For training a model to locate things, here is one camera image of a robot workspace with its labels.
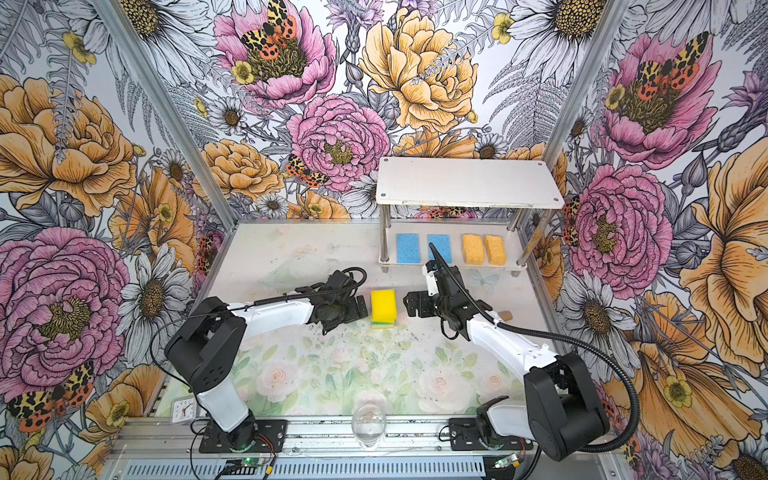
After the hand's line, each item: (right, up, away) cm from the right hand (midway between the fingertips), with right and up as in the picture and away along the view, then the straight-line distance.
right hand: (419, 307), depth 87 cm
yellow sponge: (-10, 0, 0) cm, 10 cm away
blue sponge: (-2, +17, +16) cm, 23 cm away
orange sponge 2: (+27, +16, +15) cm, 35 cm away
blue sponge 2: (+10, +19, +18) cm, 28 cm away
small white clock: (-60, -23, -11) cm, 65 cm away
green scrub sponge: (-10, -6, +4) cm, 13 cm away
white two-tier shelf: (+26, +32, +39) cm, 57 cm away
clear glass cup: (-14, -28, -10) cm, 33 cm away
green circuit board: (+19, -33, -16) cm, 42 cm away
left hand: (-20, -5, +5) cm, 21 cm away
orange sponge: (+20, +17, +15) cm, 30 cm away
